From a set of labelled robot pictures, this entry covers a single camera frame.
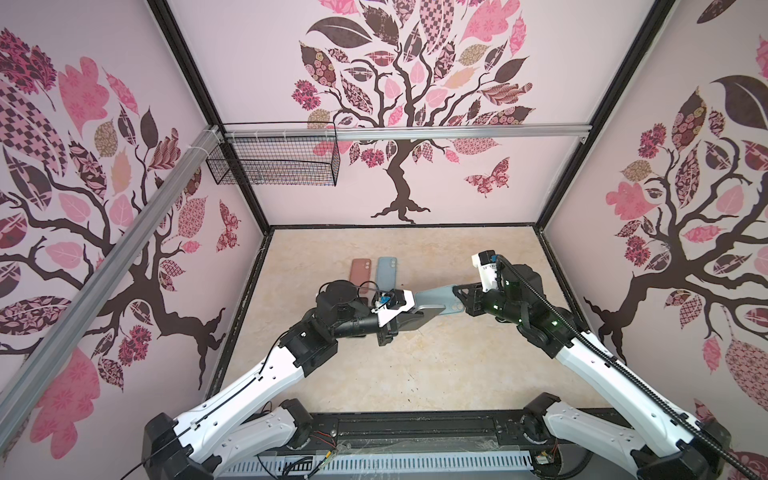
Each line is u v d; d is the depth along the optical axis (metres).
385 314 0.54
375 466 0.70
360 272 1.07
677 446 0.38
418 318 0.61
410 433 0.75
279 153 0.95
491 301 0.63
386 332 0.56
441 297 0.77
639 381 0.43
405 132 0.93
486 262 0.63
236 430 0.52
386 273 1.07
